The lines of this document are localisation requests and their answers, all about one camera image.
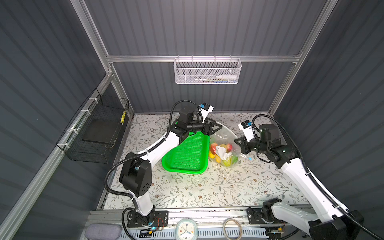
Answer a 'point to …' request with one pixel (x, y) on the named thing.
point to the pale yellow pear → (223, 145)
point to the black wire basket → (95, 133)
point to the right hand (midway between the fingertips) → (238, 140)
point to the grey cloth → (102, 231)
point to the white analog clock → (186, 229)
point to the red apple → (213, 148)
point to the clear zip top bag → (226, 135)
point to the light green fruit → (228, 163)
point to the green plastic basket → (191, 156)
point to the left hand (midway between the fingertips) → (218, 123)
